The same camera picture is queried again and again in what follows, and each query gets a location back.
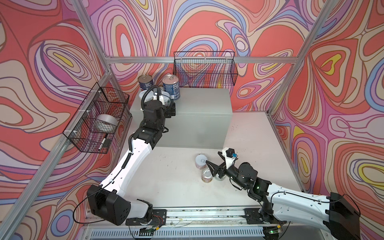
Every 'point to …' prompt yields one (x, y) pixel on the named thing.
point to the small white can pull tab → (200, 161)
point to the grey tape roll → (105, 123)
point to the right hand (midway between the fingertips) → (213, 159)
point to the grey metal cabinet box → (203, 119)
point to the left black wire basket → (100, 100)
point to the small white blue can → (218, 178)
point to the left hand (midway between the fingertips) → (163, 99)
